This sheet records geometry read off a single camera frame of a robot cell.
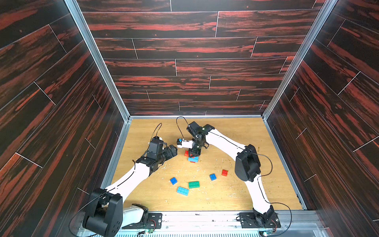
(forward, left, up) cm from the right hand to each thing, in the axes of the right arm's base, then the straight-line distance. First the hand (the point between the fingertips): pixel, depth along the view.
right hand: (193, 150), depth 94 cm
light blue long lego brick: (-5, -1, -4) cm, 6 cm away
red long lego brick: (-5, +4, +3) cm, 7 cm away
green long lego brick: (-21, -1, -5) cm, 21 cm away
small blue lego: (-15, -12, -6) cm, 20 cm away
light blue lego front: (-24, +6, -5) cm, 26 cm away
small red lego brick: (-5, +1, -6) cm, 8 cm away
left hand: (-4, +12, +5) cm, 14 cm away
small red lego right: (-13, -19, -5) cm, 23 cm away
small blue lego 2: (-19, +11, -5) cm, 22 cm away
